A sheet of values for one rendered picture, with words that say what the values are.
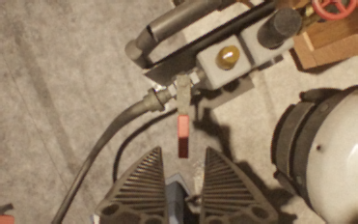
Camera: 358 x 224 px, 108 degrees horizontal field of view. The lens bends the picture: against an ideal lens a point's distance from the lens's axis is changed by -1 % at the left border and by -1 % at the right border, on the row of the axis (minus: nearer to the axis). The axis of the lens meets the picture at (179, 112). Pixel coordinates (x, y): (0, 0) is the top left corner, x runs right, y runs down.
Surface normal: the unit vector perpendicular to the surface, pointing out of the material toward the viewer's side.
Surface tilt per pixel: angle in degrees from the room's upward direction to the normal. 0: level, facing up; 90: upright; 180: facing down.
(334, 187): 53
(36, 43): 0
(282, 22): 0
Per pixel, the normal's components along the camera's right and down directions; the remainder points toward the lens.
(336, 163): -0.82, -0.06
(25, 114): -0.03, 0.08
